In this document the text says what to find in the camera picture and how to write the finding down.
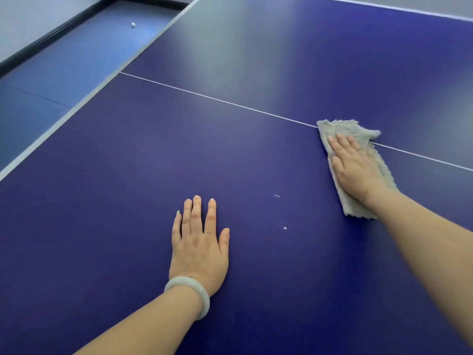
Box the white jade bangle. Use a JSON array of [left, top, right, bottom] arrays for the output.
[[164, 276, 211, 321]]

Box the grey cleaning cloth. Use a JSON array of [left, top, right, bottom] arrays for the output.
[[316, 119, 401, 220]]

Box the person's left forearm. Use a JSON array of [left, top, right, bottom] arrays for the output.
[[73, 285, 203, 355]]

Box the person's left hand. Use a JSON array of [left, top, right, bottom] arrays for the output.
[[169, 195, 231, 297]]

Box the person's right hand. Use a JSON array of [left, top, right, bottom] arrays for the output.
[[327, 133, 392, 208]]

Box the person's right forearm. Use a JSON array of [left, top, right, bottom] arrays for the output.
[[364, 189, 473, 348]]

